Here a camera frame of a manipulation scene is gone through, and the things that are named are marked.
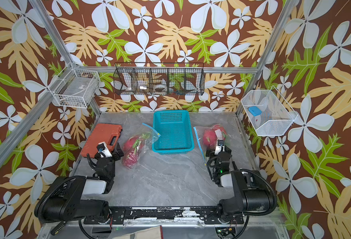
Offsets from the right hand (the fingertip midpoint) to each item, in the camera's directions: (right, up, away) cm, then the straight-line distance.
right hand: (217, 145), depth 91 cm
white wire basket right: (+28, +18, -13) cm, 36 cm away
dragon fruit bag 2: (-52, -7, -7) cm, 53 cm away
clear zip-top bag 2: (-11, +9, -2) cm, 14 cm away
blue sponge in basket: (+21, +21, -5) cm, 30 cm away
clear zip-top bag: (-48, +10, +13) cm, 51 cm away
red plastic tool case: (-72, +7, +10) cm, 73 cm away
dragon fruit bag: (-51, +1, -2) cm, 51 cm away
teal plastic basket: (-28, +7, +16) cm, 33 cm away
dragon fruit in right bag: (-4, +5, +2) cm, 7 cm away
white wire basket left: (-85, +35, -4) cm, 92 cm away
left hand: (-64, +1, -5) cm, 65 cm away
